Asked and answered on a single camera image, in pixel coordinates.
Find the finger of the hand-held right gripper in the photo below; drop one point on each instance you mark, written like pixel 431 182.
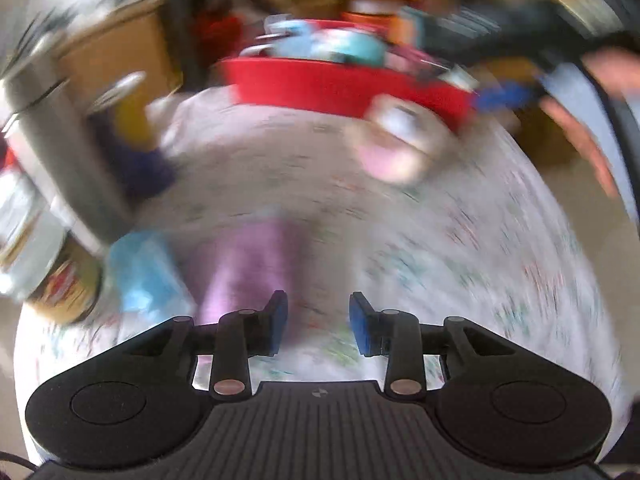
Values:
pixel 505 97

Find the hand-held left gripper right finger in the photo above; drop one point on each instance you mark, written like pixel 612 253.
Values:
pixel 360 325

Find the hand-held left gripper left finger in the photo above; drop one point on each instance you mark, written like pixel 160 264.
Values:
pixel 277 320

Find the cream teddy bear plush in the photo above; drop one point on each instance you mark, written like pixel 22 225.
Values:
pixel 395 140

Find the pink pig plush toy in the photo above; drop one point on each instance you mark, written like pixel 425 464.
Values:
pixel 350 45

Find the red cardboard box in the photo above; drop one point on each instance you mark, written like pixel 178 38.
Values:
pixel 310 85

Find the blue face mask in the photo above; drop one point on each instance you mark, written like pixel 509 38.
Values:
pixel 292 42
pixel 145 270

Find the person's right hand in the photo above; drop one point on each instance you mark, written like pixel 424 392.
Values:
pixel 582 140

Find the floral tablecloth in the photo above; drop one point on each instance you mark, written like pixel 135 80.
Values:
pixel 450 270

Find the blue and yellow drink can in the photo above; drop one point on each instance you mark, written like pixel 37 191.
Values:
pixel 135 160

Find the clear glass jar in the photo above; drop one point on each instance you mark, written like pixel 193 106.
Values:
pixel 30 250

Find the stainless steel thermos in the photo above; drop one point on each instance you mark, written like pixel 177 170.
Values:
pixel 65 150

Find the red plastic bag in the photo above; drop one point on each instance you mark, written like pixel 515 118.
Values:
pixel 215 30

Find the wooden television stand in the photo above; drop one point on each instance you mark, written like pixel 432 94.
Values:
pixel 115 55

